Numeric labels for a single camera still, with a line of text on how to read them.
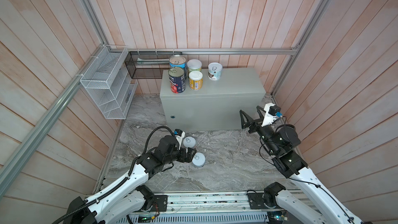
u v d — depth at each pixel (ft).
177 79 2.20
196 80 2.30
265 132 1.89
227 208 2.40
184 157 2.21
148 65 3.41
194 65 2.45
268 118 1.82
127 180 1.57
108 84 2.26
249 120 1.91
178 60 2.40
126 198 1.87
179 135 2.28
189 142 2.91
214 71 2.50
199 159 2.68
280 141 1.69
